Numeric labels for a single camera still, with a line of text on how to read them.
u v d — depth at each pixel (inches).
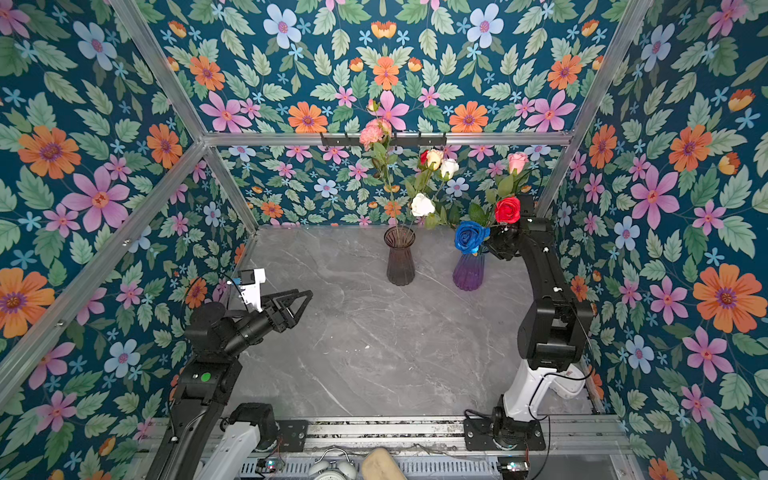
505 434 26.5
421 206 27.1
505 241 25.5
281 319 23.4
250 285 23.4
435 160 31.6
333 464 27.6
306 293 25.1
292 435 29.0
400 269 40.0
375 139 31.6
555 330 19.1
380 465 26.1
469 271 37.3
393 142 34.0
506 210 24.8
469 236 23.4
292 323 23.7
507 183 31.6
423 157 33.9
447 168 30.8
